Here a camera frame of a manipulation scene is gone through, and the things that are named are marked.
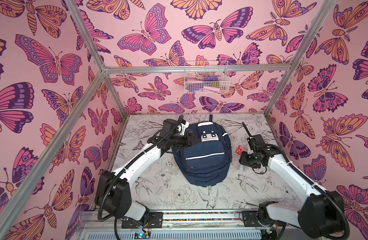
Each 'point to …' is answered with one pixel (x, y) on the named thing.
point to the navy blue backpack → (207, 164)
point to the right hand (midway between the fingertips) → (243, 160)
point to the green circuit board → (142, 235)
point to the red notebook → (239, 149)
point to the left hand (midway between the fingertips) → (199, 140)
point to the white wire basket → (206, 76)
